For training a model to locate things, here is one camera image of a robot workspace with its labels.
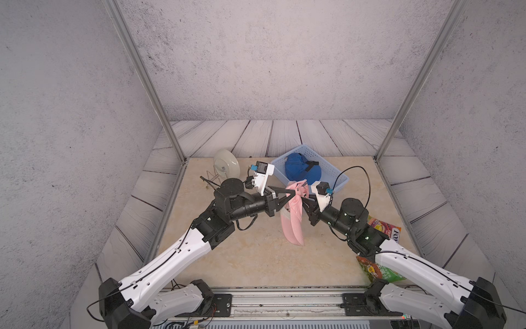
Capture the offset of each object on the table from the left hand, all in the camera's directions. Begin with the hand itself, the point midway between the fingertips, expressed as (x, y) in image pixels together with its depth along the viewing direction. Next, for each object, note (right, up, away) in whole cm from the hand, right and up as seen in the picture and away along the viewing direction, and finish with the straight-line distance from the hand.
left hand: (296, 196), depth 59 cm
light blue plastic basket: (-2, +10, +54) cm, 55 cm away
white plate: (-28, +11, +40) cm, 50 cm away
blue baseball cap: (+8, +9, +55) cm, 57 cm away
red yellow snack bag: (+44, -19, +30) cm, 57 cm away
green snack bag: (+32, -30, +19) cm, 48 cm away
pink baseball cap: (-1, -6, +3) cm, 7 cm away
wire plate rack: (-33, +4, +48) cm, 59 cm away
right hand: (+3, -2, +12) cm, 12 cm away
